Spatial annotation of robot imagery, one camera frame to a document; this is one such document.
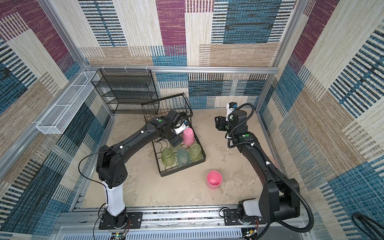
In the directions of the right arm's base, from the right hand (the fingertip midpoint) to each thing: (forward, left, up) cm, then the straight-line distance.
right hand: (219, 119), depth 83 cm
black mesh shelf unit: (+37, +63, -7) cm, 73 cm away
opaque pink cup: (-24, +4, -23) cm, 33 cm away
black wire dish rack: (+18, +24, -3) cm, 30 cm away
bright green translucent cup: (-12, +14, -14) cm, 23 cm away
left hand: (-2, +25, -9) cm, 27 cm away
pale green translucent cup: (-4, +25, -21) cm, 33 cm away
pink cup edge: (-2, +17, -13) cm, 22 cm away
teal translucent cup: (-14, +21, -15) cm, 29 cm away
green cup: (-12, +30, -18) cm, 37 cm away
